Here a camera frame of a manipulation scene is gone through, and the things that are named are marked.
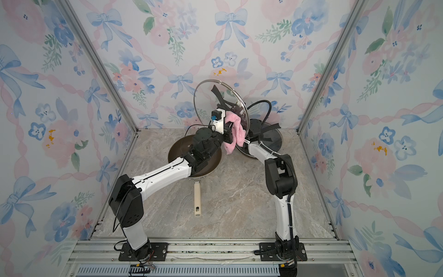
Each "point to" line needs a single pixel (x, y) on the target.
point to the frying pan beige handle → (197, 199)
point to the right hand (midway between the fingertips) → (220, 102)
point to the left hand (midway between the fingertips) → (234, 119)
